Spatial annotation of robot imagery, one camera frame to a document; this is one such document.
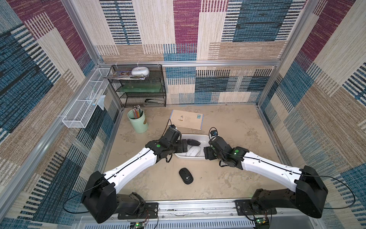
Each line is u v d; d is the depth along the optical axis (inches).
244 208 28.8
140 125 38.9
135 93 45.4
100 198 15.6
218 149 24.4
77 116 35.2
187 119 44.0
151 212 28.5
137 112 37.7
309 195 15.7
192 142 38.0
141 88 37.1
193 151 36.1
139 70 35.2
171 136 24.2
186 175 32.6
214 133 28.9
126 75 36.2
